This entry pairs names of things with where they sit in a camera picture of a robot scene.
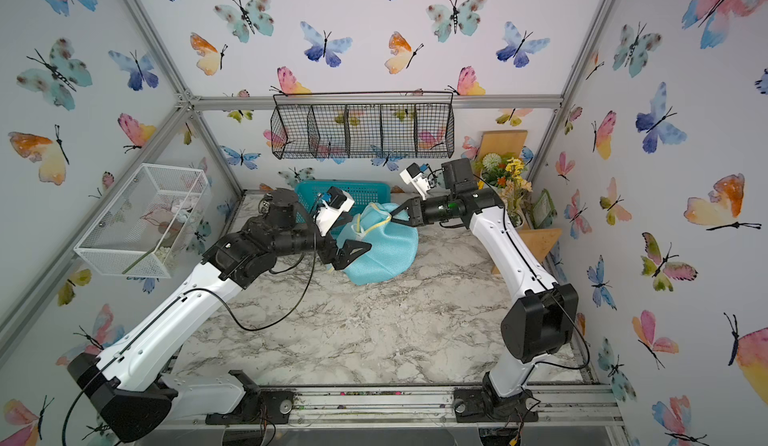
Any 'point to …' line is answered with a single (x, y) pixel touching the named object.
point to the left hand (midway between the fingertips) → (358, 227)
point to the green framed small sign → (543, 209)
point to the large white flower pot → (499, 172)
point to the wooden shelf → (512, 142)
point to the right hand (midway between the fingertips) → (392, 216)
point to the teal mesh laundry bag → (394, 244)
